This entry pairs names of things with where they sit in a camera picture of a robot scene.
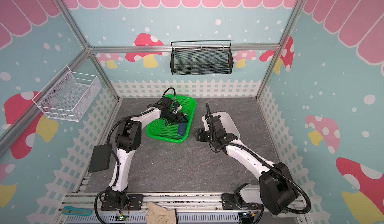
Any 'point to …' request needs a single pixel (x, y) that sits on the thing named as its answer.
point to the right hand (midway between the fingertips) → (195, 133)
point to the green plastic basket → (158, 129)
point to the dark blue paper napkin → (182, 128)
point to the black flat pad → (100, 158)
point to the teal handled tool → (70, 210)
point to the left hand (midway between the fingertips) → (184, 123)
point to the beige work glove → (159, 215)
